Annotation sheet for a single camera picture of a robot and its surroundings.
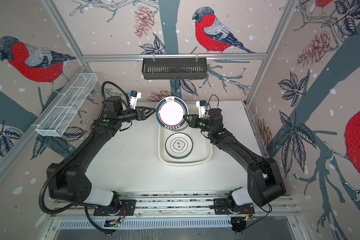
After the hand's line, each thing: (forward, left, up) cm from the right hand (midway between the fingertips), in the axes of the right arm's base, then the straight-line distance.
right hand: (183, 118), depth 78 cm
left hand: (0, +16, +6) cm, 17 cm away
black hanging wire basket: (+43, +7, +4) cm, 44 cm away
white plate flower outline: (-3, +4, -24) cm, 25 cm away
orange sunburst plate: (+8, +3, -22) cm, 24 cm away
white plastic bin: (-7, -11, -25) cm, 29 cm away
